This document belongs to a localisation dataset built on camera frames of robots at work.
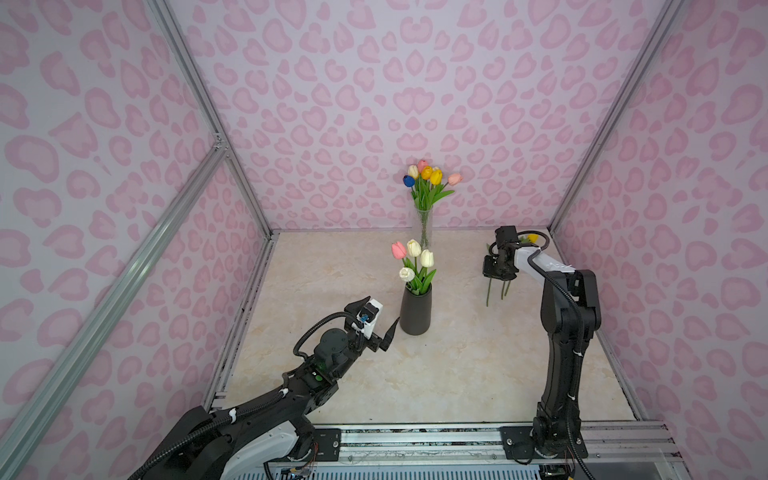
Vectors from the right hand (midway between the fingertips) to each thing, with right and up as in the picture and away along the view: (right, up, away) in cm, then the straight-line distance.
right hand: (492, 268), depth 105 cm
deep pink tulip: (-33, +5, -30) cm, 44 cm away
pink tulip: (-25, +33, -11) cm, 43 cm away
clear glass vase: (-24, +18, -3) cm, 30 cm away
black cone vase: (-28, -12, -18) cm, 35 cm away
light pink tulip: (-16, +28, -12) cm, 34 cm away
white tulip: (-29, +6, -30) cm, 42 cm away
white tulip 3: (-31, 0, -37) cm, 48 cm away
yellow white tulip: (-28, +31, -9) cm, 43 cm away
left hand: (-37, -8, -28) cm, 47 cm away
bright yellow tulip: (-24, +30, -14) cm, 41 cm away
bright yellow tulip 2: (-21, +28, -15) cm, 38 cm away
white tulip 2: (-26, 0, -27) cm, 37 cm away
